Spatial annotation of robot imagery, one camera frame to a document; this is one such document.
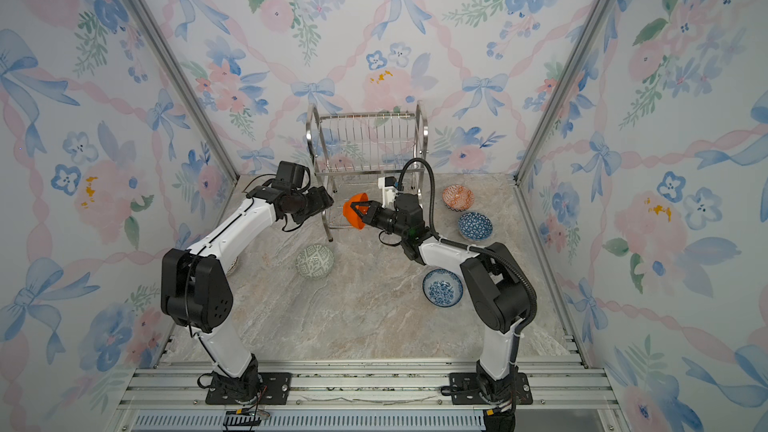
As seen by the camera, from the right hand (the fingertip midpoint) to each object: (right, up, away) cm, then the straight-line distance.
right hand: (351, 203), depth 84 cm
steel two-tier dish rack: (-4, +20, +31) cm, 37 cm away
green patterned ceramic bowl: (-13, -18, +11) cm, 25 cm away
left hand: (-8, +1, +7) cm, 11 cm away
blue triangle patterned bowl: (+40, -8, +20) cm, 46 cm away
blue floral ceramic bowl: (+27, -25, +6) cm, 37 cm away
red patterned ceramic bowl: (+37, +3, +29) cm, 47 cm away
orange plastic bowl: (0, -3, 0) cm, 3 cm away
